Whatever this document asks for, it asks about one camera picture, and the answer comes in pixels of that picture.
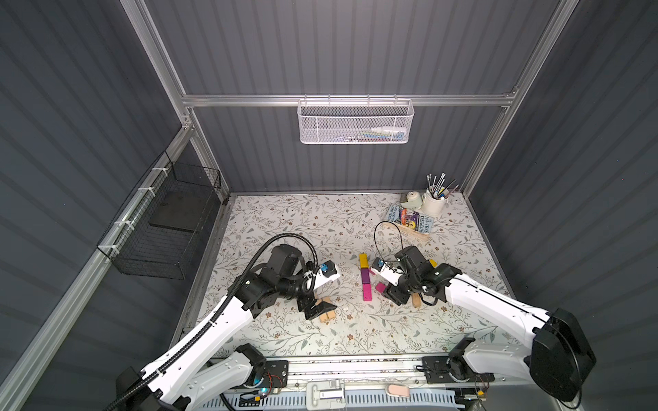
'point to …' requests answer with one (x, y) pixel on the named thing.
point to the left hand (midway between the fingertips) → (329, 292)
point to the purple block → (365, 276)
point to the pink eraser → (398, 390)
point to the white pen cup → (432, 205)
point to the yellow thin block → (433, 263)
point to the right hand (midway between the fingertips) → (392, 284)
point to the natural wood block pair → (330, 314)
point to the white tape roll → (415, 200)
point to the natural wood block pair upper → (326, 299)
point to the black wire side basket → (158, 233)
